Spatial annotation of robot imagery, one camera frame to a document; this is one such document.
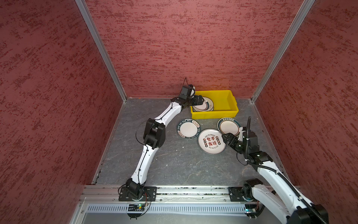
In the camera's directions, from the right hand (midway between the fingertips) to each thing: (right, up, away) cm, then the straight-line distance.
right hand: (225, 140), depth 84 cm
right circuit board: (+9, -33, -13) cm, 36 cm away
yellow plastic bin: (+10, +24, +31) cm, 40 cm away
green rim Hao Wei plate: (-22, +5, +22) cm, 31 cm away
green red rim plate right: (+7, +8, +20) cm, 23 cm away
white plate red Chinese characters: (-6, -3, +11) cm, 13 cm away
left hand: (-15, +25, +15) cm, 33 cm away
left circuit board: (-51, -32, -12) cm, 62 cm away
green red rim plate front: (-6, +23, +26) cm, 35 cm away
